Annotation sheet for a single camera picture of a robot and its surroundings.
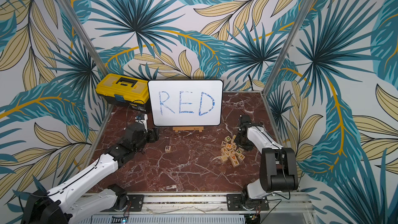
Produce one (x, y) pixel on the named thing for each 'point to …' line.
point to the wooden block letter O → (233, 146)
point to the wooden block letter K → (235, 163)
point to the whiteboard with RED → (188, 102)
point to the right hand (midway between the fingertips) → (242, 145)
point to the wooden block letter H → (229, 146)
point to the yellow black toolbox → (131, 90)
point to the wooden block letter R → (167, 149)
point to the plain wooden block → (224, 158)
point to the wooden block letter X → (224, 144)
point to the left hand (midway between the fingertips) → (154, 130)
